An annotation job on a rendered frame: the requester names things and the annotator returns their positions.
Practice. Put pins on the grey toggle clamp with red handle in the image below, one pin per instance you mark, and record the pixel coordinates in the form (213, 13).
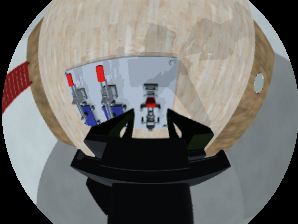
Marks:
(78, 97)

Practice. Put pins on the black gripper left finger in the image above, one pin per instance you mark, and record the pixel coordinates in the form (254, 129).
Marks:
(113, 127)

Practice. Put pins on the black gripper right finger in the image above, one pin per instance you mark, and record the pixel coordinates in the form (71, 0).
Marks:
(196, 135)

